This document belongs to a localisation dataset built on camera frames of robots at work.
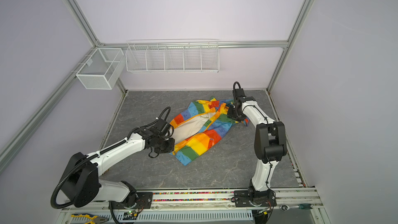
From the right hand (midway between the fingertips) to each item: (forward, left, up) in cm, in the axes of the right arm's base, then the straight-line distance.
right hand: (232, 117), depth 95 cm
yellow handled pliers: (-51, +65, -6) cm, 83 cm away
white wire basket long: (+31, +37, +23) cm, 54 cm away
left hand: (-21, +34, -1) cm, 40 cm away
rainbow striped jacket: (-5, +22, -3) cm, 23 cm away
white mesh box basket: (+25, +84, +18) cm, 89 cm away
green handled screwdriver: (-46, -20, -6) cm, 50 cm away
